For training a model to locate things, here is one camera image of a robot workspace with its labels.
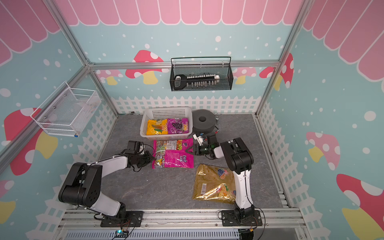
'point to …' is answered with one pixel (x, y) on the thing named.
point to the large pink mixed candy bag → (172, 153)
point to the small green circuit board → (121, 233)
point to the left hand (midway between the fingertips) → (154, 160)
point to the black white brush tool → (182, 81)
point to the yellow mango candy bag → (157, 127)
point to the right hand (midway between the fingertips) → (188, 151)
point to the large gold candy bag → (214, 184)
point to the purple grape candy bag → (178, 125)
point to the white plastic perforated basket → (163, 113)
